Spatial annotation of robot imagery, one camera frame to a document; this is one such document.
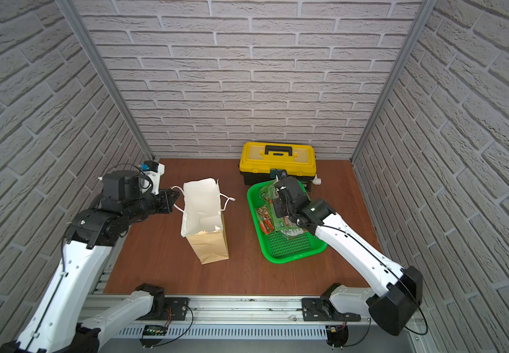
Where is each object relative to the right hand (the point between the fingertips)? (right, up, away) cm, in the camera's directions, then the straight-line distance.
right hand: (286, 198), depth 78 cm
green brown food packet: (-8, -8, +16) cm, 20 cm away
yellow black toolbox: (-11, +16, +20) cm, 28 cm away
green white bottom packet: (+4, -14, +12) cm, 19 cm away
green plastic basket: (-2, -21, +10) cm, 23 cm away
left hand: (-36, +5, -11) cm, 38 cm away
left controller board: (-46, -44, -5) cm, 64 cm away
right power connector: (+16, -45, -7) cm, 48 cm away
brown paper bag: (-35, -12, +14) cm, 39 cm away
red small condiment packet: (-7, -13, +11) cm, 18 cm away
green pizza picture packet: (-6, 0, +20) cm, 21 cm away
